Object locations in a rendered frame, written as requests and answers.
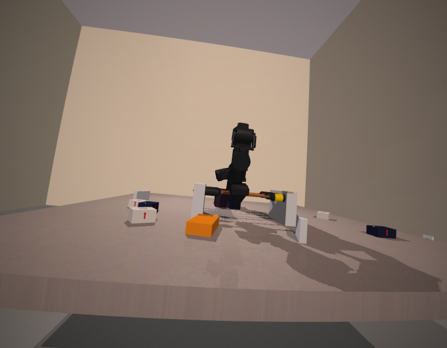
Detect white square block with hole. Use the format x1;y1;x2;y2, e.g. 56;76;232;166
128;199;148;207

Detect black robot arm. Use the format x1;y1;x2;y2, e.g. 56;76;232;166
215;122;257;181

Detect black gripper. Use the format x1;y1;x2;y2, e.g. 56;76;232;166
228;162;249;209

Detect orange rectangular bar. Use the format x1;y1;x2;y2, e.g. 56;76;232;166
185;214;219;237

